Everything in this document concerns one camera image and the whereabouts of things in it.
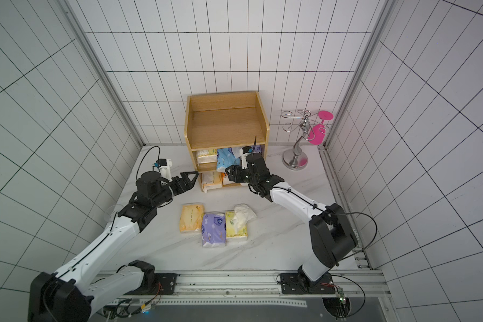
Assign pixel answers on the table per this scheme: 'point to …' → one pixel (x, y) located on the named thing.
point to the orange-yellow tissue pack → (191, 218)
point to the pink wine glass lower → (316, 135)
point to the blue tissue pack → (225, 157)
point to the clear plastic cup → (113, 210)
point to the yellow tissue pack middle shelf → (206, 155)
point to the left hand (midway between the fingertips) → (191, 179)
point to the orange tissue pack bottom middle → (225, 179)
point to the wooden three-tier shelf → (218, 127)
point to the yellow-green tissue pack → (237, 221)
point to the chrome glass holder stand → (296, 159)
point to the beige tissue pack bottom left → (210, 180)
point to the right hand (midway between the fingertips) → (224, 170)
